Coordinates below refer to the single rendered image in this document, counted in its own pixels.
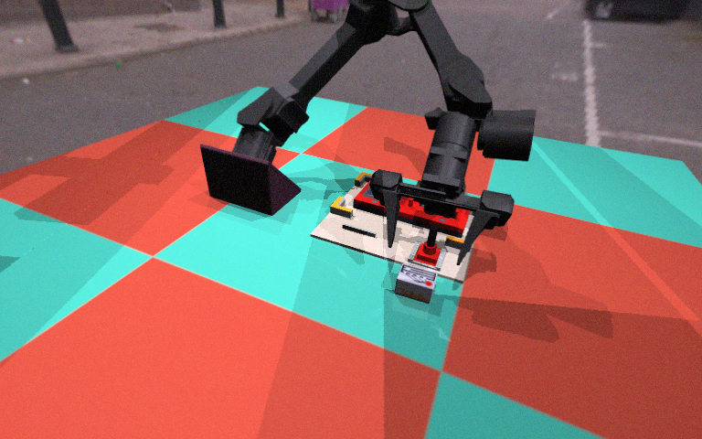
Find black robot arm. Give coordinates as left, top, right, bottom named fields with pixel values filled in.
left=231, top=0, right=536, bottom=163

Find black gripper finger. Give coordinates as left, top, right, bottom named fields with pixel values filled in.
left=456, top=209, right=500, bottom=265
left=377, top=188, right=400, bottom=248

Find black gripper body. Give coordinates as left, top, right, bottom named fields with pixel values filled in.
left=369, top=143, right=515, bottom=227

